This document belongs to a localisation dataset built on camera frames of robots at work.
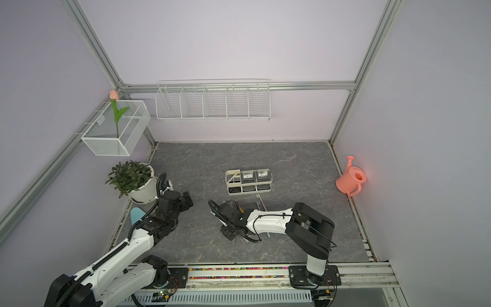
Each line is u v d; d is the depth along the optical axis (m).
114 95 0.85
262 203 0.94
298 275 0.74
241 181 0.91
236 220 0.66
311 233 0.45
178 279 0.74
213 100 0.99
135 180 0.83
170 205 0.63
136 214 0.93
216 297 0.71
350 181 0.91
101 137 0.82
